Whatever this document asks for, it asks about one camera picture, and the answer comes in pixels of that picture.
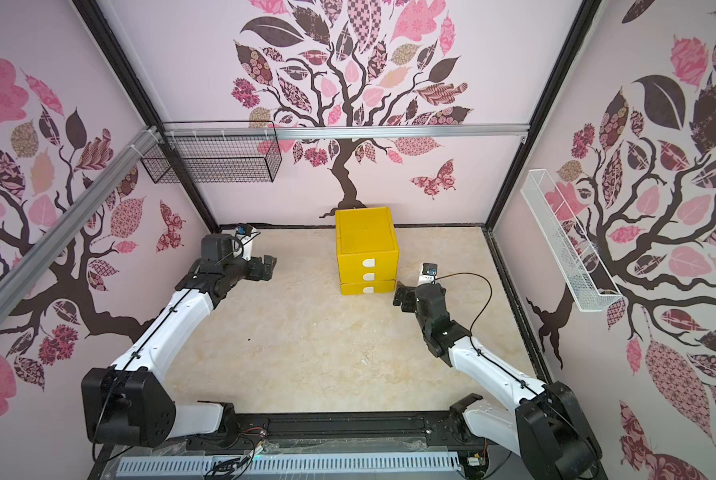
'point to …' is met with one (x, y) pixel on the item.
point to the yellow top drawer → (370, 261)
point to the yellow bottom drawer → (367, 287)
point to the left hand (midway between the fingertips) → (258, 262)
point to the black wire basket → (210, 152)
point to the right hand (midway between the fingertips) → (412, 286)
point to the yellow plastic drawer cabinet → (362, 230)
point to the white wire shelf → (585, 275)
